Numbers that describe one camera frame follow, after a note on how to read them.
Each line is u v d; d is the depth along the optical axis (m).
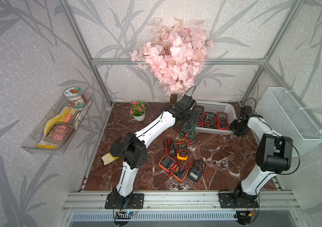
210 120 1.03
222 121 1.01
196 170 0.81
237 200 0.68
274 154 0.49
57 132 0.61
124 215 0.72
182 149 0.89
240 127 0.81
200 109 1.02
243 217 0.71
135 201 0.73
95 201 0.76
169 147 0.90
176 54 0.57
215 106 1.08
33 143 0.57
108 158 0.89
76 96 0.69
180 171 0.80
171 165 0.82
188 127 0.82
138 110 0.99
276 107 0.69
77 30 0.79
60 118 0.67
